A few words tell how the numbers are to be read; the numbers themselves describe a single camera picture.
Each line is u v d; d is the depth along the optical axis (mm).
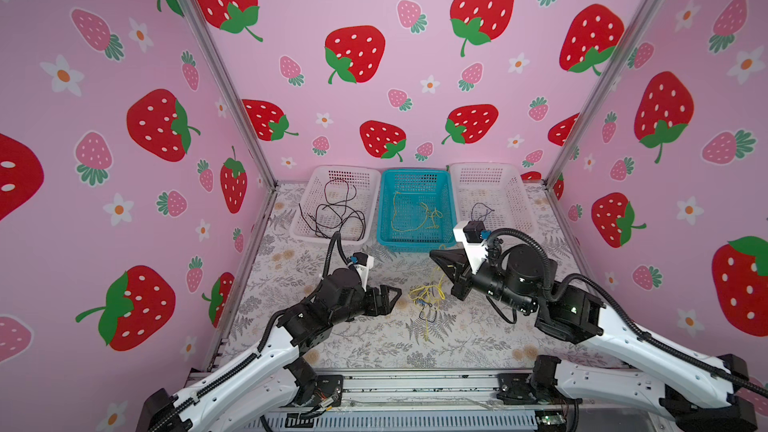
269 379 600
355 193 1148
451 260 540
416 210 1143
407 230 1072
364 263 698
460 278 505
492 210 1108
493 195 1177
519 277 434
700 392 398
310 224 991
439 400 731
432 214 1074
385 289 672
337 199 1148
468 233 490
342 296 573
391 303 684
